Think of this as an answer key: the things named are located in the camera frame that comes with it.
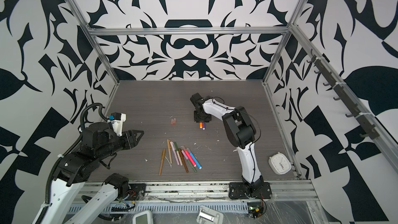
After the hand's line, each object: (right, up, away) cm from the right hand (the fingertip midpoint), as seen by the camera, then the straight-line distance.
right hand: (201, 118), depth 99 cm
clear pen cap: (-18, -2, -2) cm, 18 cm away
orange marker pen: (0, -4, -2) cm, 4 cm away
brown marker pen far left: (-21, -19, -14) cm, 32 cm away
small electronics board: (+24, -37, -28) cm, 52 cm away
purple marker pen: (+2, -5, -3) cm, 6 cm away
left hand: (-26, 0, -32) cm, 41 cm away
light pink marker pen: (-14, -17, -12) cm, 25 cm away
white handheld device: (-23, -36, -34) cm, 55 cm away
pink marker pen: (-7, -18, -14) cm, 24 cm away
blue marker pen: (-2, -22, -17) cm, 28 cm away
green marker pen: (-13, -17, -13) cm, 25 cm away
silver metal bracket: (+2, -37, -31) cm, 49 cm away
